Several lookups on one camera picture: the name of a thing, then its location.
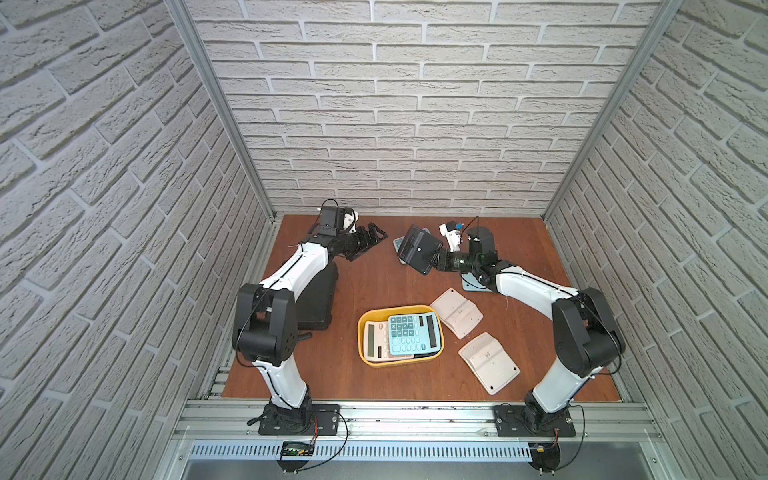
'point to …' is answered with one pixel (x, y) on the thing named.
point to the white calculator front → (490, 362)
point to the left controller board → (297, 449)
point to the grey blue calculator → (398, 241)
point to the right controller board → (545, 456)
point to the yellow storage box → (383, 315)
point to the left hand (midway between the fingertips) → (369, 233)
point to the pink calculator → (376, 342)
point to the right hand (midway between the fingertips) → (426, 256)
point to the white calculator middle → (457, 312)
